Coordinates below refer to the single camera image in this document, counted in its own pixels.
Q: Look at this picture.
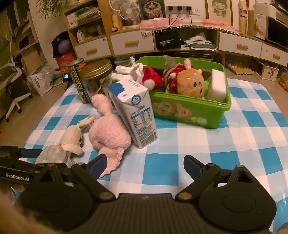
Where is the white office chair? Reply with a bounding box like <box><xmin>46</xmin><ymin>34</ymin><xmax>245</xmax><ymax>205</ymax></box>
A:
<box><xmin>1</xmin><ymin>39</ymin><xmax>33</xmax><ymax>122</ymax></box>

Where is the white desk fan front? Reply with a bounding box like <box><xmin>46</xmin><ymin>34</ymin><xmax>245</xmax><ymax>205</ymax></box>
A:
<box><xmin>119</xmin><ymin>1</ymin><xmax>140</xmax><ymax>25</ymax></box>

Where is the gold lid cookie jar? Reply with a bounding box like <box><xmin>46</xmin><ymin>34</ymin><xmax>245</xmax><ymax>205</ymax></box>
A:
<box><xmin>79</xmin><ymin>59</ymin><xmax>113</xmax><ymax>98</ymax></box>

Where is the green plastic storage bin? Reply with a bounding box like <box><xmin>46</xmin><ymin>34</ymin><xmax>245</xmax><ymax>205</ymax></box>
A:
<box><xmin>136</xmin><ymin>56</ymin><xmax>231</xmax><ymax>129</ymax></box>

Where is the black handbag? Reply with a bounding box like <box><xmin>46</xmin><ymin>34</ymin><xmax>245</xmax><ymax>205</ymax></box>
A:
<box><xmin>154</xmin><ymin>30</ymin><xmax>182</xmax><ymax>51</ymax></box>

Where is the brown deer plush toy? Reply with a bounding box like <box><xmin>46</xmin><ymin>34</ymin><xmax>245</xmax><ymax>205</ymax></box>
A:
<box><xmin>163</xmin><ymin>59</ymin><xmax>212</xmax><ymax>99</ymax></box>

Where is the wooden white tv cabinet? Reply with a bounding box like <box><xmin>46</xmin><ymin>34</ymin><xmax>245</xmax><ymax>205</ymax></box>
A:
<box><xmin>63</xmin><ymin>1</ymin><xmax>287</xmax><ymax>66</ymax></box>

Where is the framed cartoon girl picture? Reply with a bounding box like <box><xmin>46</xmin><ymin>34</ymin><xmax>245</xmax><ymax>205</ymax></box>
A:
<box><xmin>206</xmin><ymin>0</ymin><xmax>233</xmax><ymax>25</ymax></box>

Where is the white blue milk carton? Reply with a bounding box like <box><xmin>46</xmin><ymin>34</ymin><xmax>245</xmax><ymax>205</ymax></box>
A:
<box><xmin>108</xmin><ymin>79</ymin><xmax>158</xmax><ymax>149</ymax></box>

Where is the white sponge block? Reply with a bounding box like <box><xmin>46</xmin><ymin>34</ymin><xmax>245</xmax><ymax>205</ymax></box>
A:
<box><xmin>206</xmin><ymin>69</ymin><xmax>226</xmax><ymax>103</ymax></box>

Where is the grey green rag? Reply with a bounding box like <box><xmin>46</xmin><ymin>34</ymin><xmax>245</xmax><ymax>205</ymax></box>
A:
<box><xmin>163</xmin><ymin>55</ymin><xmax>176</xmax><ymax>70</ymax></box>

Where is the framed cat picture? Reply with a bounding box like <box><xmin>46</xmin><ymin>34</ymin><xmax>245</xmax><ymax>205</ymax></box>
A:
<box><xmin>138</xmin><ymin>0</ymin><xmax>165</xmax><ymax>20</ymax></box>

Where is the purple ball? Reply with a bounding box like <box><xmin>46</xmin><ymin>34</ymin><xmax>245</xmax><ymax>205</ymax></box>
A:
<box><xmin>58</xmin><ymin>39</ymin><xmax>73</xmax><ymax>55</ymax></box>

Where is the pink cloth runner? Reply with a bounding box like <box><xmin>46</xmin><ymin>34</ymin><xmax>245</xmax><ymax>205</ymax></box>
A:
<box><xmin>140</xmin><ymin>17</ymin><xmax>239</xmax><ymax>35</ymax></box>

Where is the white desk fan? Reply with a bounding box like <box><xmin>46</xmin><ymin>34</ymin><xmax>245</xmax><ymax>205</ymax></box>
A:
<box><xmin>109</xmin><ymin>0</ymin><xmax>130</xmax><ymax>12</ymax></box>
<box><xmin>119</xmin><ymin>1</ymin><xmax>140</xmax><ymax>25</ymax></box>

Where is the blue white checkered tablecloth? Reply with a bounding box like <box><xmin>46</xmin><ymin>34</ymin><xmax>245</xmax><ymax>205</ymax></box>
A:
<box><xmin>13</xmin><ymin>78</ymin><xmax>288</xmax><ymax>234</ymax></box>

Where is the white desk fan rear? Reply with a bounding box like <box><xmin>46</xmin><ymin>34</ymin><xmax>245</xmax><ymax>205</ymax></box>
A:
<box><xmin>109</xmin><ymin>0</ymin><xmax>130</xmax><ymax>12</ymax></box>

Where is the egg tray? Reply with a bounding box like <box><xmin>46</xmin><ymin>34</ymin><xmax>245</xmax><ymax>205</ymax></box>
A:
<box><xmin>225</xmin><ymin>60</ymin><xmax>254</xmax><ymax>75</ymax></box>

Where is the pink plush rabbit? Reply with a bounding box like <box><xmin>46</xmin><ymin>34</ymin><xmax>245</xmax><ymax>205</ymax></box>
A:
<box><xmin>88</xmin><ymin>94</ymin><xmax>131</xmax><ymax>177</ymax></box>

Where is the white storage crate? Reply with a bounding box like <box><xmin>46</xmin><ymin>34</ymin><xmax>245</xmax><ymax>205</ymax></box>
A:
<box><xmin>255</xmin><ymin>59</ymin><xmax>279</xmax><ymax>81</ymax></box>

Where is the black microwave oven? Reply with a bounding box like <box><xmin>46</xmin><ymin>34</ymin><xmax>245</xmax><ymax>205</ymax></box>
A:
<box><xmin>266</xmin><ymin>17</ymin><xmax>288</xmax><ymax>48</ymax></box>

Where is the red santa hat plush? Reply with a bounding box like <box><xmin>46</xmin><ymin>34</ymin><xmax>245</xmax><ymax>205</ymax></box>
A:
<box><xmin>137</xmin><ymin>66</ymin><xmax>164</xmax><ymax>91</ymax></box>

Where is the beige plush bunny doll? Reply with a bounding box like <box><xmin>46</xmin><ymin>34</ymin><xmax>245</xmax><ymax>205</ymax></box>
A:
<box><xmin>35</xmin><ymin>116</ymin><xmax>95</xmax><ymax>168</ymax></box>

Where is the yellow black tin can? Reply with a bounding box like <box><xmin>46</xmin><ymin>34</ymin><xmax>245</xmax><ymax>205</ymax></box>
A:
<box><xmin>67</xmin><ymin>58</ymin><xmax>90</xmax><ymax>104</ymax></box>

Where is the bag of oranges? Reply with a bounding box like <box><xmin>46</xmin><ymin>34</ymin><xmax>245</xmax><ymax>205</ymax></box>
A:
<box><xmin>278</xmin><ymin>73</ymin><xmax>288</xmax><ymax>92</ymax></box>

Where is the potted green plant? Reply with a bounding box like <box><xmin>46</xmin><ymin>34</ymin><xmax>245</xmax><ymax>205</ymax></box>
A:
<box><xmin>36</xmin><ymin>0</ymin><xmax>67</xmax><ymax>19</ymax></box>

